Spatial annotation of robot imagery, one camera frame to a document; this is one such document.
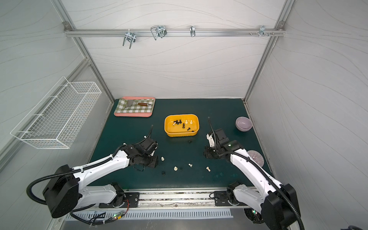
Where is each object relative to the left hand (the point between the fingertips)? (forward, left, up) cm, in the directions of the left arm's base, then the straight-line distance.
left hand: (156, 163), depth 82 cm
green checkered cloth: (+46, +38, -3) cm, 60 cm away
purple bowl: (+31, -58, -1) cm, 66 cm away
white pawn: (+31, -8, -3) cm, 32 cm away
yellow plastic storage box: (+30, -12, -4) cm, 33 cm away
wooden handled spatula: (+52, +31, -2) cm, 60 cm away
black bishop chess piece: (+32, -9, -3) cm, 33 cm away
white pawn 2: (+32, -17, -3) cm, 36 cm away
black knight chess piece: (+17, -20, -4) cm, 26 cm away
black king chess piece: (+29, -15, -4) cm, 33 cm away
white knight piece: (+1, -20, -4) cm, 21 cm away
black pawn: (+27, -19, -3) cm, 33 cm away
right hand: (+5, -29, +5) cm, 30 cm away
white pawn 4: (-2, -11, -4) cm, 12 cm away
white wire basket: (+10, +46, +27) cm, 54 cm away
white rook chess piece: (+4, -3, -3) cm, 6 cm away
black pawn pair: (+33, -12, -3) cm, 35 cm away
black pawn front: (-4, -5, -3) cm, 7 cm away
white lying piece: (-1, -31, -4) cm, 31 cm away
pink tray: (+38, +23, -3) cm, 45 cm away
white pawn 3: (+32, -20, -3) cm, 38 cm away
